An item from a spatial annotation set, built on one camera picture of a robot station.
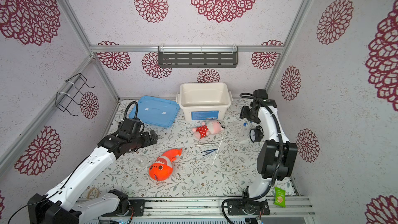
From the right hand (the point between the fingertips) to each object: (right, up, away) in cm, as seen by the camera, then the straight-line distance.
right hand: (247, 114), depth 88 cm
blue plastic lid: (-61, +2, +30) cm, 68 cm away
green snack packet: (+12, -41, -12) cm, 44 cm away
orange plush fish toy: (-47, -28, -10) cm, 55 cm away
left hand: (-53, -14, -8) cm, 55 cm away
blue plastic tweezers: (-20, -22, +5) cm, 30 cm away
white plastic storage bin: (-24, +9, +28) cm, 38 cm away
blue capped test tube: (-2, -6, -1) cm, 6 cm away
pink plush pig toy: (-22, -9, +8) cm, 26 cm away
